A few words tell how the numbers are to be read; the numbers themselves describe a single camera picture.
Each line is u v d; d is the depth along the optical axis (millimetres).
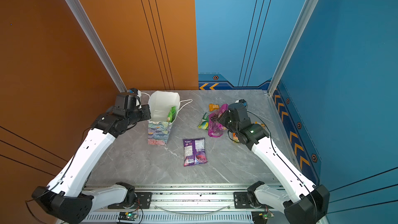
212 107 1087
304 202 367
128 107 544
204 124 987
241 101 669
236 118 561
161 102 916
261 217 697
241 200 724
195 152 868
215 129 784
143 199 739
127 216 708
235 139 914
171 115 827
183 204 734
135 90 645
